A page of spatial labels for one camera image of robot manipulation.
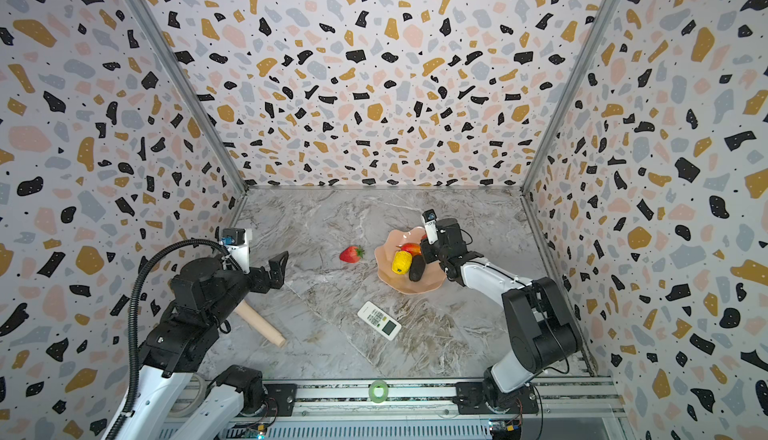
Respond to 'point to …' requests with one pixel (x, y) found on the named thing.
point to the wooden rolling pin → (261, 324)
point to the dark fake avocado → (416, 268)
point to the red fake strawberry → (352, 254)
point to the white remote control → (379, 320)
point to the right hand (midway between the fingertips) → (424, 232)
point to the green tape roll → (371, 391)
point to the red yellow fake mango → (413, 248)
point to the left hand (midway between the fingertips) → (265, 247)
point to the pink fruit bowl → (433, 274)
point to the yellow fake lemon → (401, 262)
